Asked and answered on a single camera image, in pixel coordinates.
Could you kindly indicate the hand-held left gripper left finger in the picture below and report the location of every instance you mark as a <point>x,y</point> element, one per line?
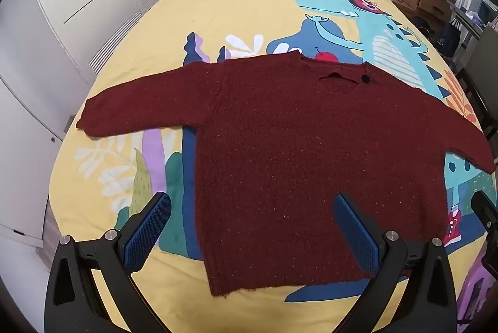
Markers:
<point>148,230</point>

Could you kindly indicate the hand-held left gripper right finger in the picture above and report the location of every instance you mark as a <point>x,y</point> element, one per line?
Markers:
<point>356,235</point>

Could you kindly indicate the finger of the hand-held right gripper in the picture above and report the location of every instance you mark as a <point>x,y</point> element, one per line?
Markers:
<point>485,210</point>

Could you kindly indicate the dark red knit sweater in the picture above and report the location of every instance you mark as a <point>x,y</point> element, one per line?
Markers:
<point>303,162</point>

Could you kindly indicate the purple plastic stool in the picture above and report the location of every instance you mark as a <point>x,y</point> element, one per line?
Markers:
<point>476,298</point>

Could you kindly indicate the dark chair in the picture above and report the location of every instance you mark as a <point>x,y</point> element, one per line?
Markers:
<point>480,56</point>

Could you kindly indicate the dark bag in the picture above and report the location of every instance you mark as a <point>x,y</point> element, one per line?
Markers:
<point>449,39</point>

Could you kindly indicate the yellow dinosaur print bed sheet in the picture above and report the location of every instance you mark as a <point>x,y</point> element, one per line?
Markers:
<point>241,10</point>

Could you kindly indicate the white wardrobe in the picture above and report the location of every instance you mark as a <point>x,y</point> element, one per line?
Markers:
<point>62,6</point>

